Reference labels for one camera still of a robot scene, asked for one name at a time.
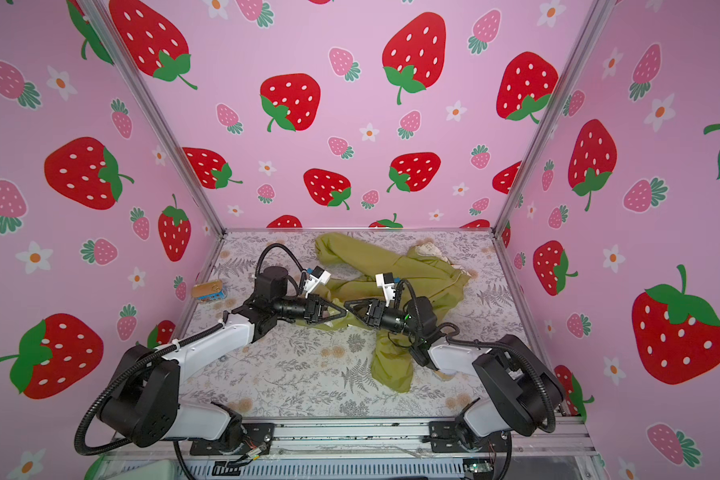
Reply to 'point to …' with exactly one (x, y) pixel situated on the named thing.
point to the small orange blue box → (207, 292)
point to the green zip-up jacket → (396, 292)
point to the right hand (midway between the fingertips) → (345, 310)
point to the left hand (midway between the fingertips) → (343, 316)
